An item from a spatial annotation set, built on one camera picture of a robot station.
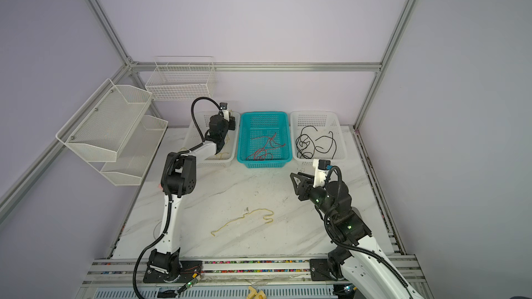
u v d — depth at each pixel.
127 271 0.75
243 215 0.87
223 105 0.93
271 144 1.12
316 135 1.12
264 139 1.17
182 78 0.96
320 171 0.63
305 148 1.10
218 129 0.87
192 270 0.73
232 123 0.97
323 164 0.62
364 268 0.59
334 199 0.51
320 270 0.73
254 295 0.68
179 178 0.65
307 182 0.63
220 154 0.87
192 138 1.07
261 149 1.04
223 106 0.93
